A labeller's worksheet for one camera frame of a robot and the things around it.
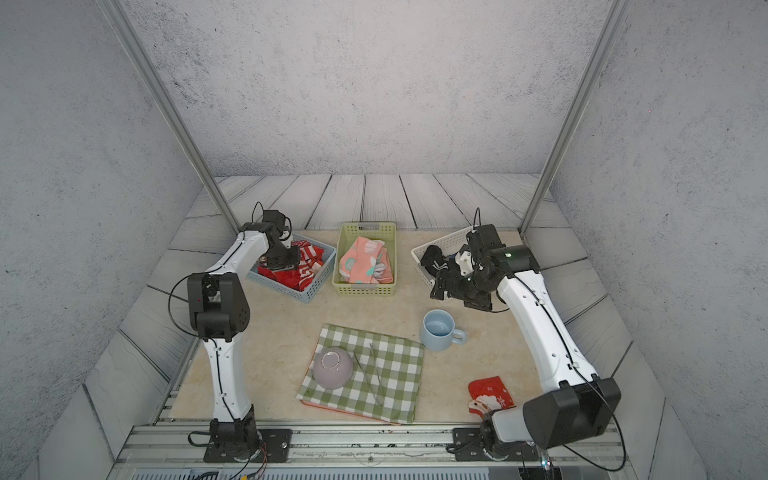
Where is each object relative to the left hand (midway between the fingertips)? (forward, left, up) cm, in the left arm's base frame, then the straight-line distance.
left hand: (301, 264), depth 102 cm
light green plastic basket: (+17, -14, -3) cm, 22 cm away
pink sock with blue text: (+1, -22, 0) cm, 22 cm away
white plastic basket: (+11, -53, -5) cm, 54 cm away
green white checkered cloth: (-36, -28, -7) cm, 46 cm away
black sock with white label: (0, -44, 0) cm, 44 cm away
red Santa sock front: (-41, -55, -4) cm, 69 cm away
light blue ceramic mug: (-24, -44, -4) cm, 50 cm away
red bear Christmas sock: (-5, +4, -1) cm, 6 cm away
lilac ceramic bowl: (-35, -14, -1) cm, 38 cm away
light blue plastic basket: (-8, -7, +1) cm, 10 cm away
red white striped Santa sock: (+3, -3, -2) cm, 4 cm away
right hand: (-25, -44, +16) cm, 53 cm away
